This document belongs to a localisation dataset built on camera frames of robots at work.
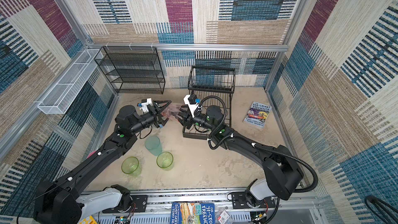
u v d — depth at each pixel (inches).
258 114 40.3
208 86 42.9
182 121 25.6
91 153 37.7
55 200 15.0
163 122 27.9
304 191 17.3
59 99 28.0
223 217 27.0
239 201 28.7
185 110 27.9
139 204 29.2
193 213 27.1
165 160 33.6
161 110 25.5
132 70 43.4
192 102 24.1
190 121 25.6
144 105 28.1
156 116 25.5
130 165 33.0
